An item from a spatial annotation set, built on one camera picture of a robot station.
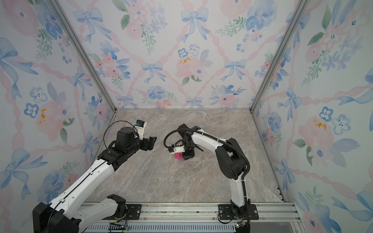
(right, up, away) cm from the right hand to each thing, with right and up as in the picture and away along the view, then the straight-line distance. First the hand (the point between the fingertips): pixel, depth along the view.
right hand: (187, 151), depth 93 cm
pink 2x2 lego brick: (-5, -1, -6) cm, 8 cm away
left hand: (-20, +12, -14) cm, 27 cm away
